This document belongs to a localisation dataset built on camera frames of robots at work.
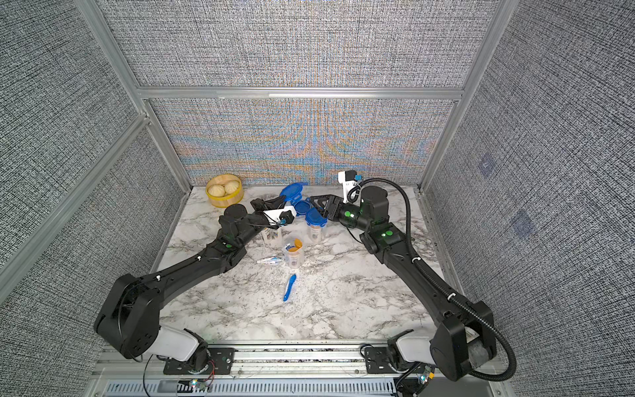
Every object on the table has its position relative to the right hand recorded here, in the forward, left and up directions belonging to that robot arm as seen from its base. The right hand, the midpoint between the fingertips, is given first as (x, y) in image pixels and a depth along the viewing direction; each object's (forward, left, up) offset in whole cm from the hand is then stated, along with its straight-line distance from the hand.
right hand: (313, 194), depth 69 cm
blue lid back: (+6, +7, -6) cm, 10 cm away
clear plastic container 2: (-5, +7, -29) cm, 30 cm away
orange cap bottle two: (+7, +17, -33) cm, 38 cm away
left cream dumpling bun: (+29, +44, -30) cm, 60 cm away
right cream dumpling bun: (+32, +39, -31) cm, 59 cm away
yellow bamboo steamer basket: (+25, +39, -32) cm, 56 cm away
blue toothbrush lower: (-14, +9, -34) cm, 38 cm away
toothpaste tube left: (-3, +17, -35) cm, 39 cm away
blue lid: (+8, 0, -22) cm, 24 cm away
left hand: (+7, +9, -6) cm, 13 cm away
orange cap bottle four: (-2, +6, -25) cm, 26 cm away
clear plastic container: (+6, -1, -30) cm, 30 cm away
